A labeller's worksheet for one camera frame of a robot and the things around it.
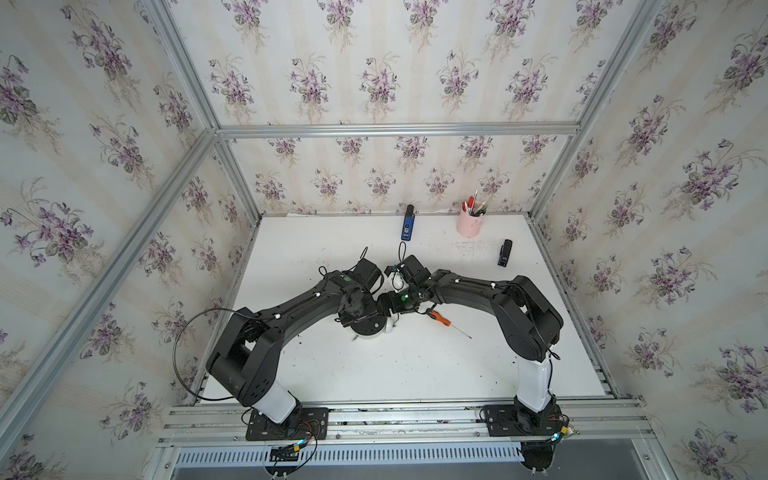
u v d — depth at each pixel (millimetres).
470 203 1103
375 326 848
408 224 1160
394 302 813
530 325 501
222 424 748
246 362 430
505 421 725
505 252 1057
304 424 726
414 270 760
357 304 669
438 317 909
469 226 1106
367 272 693
